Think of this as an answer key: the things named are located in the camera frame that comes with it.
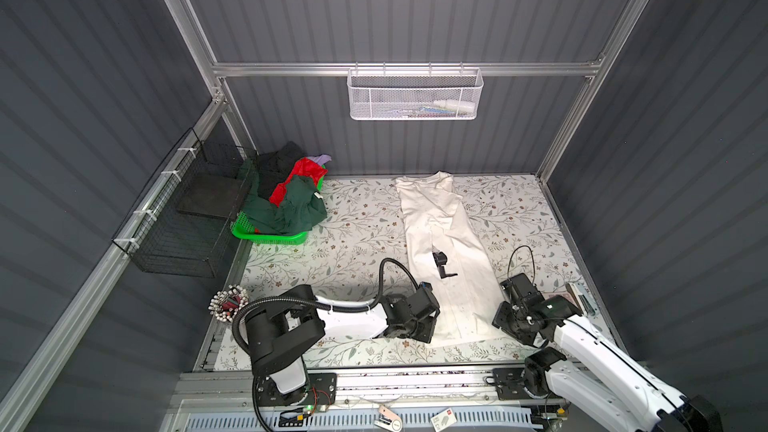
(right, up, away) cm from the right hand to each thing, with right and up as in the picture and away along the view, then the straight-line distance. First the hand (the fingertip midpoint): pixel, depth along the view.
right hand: (502, 325), depth 82 cm
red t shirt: (-64, +48, +26) cm, 83 cm away
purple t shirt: (-57, +51, +30) cm, 82 cm away
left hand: (-19, -2, 0) cm, 19 cm away
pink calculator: (+24, +7, +4) cm, 26 cm away
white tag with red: (-18, -17, -13) cm, 28 cm away
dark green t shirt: (-60, +31, +12) cm, 68 cm away
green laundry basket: (-80, +26, +17) cm, 86 cm away
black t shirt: (-73, +47, +25) cm, 91 cm away
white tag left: (-32, -16, -14) cm, 38 cm away
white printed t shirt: (-15, +28, +23) cm, 39 cm away
